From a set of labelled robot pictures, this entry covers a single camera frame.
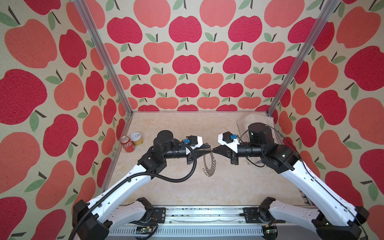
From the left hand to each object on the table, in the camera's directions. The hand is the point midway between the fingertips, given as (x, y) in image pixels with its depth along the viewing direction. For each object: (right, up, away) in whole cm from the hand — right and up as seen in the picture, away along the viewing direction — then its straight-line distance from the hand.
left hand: (210, 150), depth 60 cm
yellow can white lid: (-45, +2, +38) cm, 59 cm away
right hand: (+3, +1, +2) cm, 4 cm away
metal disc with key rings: (0, -12, +7) cm, 14 cm away
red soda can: (-48, -1, +30) cm, 57 cm away
